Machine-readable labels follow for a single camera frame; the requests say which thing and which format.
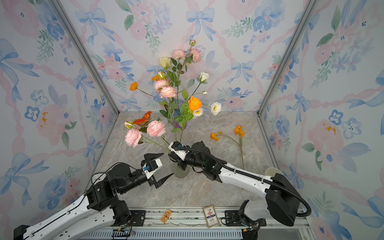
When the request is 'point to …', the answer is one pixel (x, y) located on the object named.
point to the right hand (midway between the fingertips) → (170, 152)
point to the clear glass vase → (179, 172)
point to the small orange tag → (166, 216)
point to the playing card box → (211, 216)
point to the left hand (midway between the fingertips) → (166, 161)
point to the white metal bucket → (272, 171)
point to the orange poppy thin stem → (239, 131)
